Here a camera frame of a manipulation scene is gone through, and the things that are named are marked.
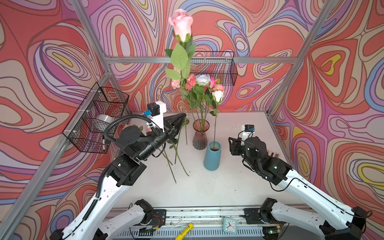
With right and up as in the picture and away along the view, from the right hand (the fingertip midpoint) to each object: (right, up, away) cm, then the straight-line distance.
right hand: (233, 142), depth 72 cm
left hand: (-21, +12, -22) cm, 33 cm away
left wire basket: (-72, +8, -1) cm, 72 cm away
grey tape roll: (-64, +12, +2) cm, 65 cm away
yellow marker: (-24, -41, -4) cm, 48 cm away
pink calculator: (+31, -10, +21) cm, 39 cm away
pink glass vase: (-15, 0, +26) cm, 30 cm away
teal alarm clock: (-2, -39, -3) cm, 39 cm away
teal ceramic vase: (-10, -8, +3) cm, 13 cm away
